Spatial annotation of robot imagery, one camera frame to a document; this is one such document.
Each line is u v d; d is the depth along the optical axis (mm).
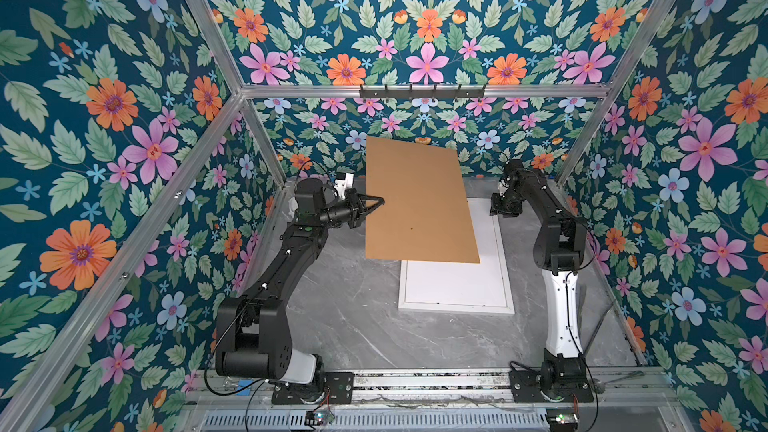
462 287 878
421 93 929
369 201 762
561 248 658
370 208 745
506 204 938
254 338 425
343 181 752
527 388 736
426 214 778
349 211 704
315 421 717
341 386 736
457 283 897
